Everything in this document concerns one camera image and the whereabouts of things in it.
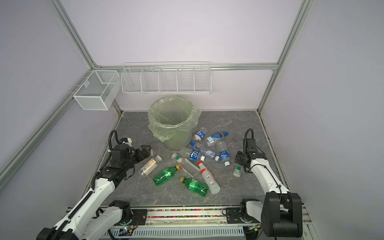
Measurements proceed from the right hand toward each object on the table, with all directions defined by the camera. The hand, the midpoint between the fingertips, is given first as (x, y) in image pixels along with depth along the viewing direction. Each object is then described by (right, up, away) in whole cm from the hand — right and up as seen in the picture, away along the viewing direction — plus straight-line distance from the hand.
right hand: (242, 160), depth 87 cm
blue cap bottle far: (-18, +11, +9) cm, 23 cm away
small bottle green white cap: (-4, -6, -3) cm, 8 cm away
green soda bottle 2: (-28, -12, -8) cm, 32 cm away
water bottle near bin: (-25, +14, +13) cm, 31 cm away
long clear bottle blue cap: (-25, +5, +11) cm, 28 cm away
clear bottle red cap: (-20, -9, -6) cm, 23 cm away
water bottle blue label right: (-10, +3, +3) cm, 11 cm away
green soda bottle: (-45, -7, -5) cm, 45 cm away
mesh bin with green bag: (-45, +25, +16) cm, 53 cm away
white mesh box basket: (-91, +43, +10) cm, 102 cm away
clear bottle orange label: (-54, -4, -1) cm, 55 cm away
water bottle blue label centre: (-30, +3, +2) cm, 30 cm away
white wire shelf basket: (-48, +52, +12) cm, 72 cm away
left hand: (-56, +6, -5) cm, 56 cm away
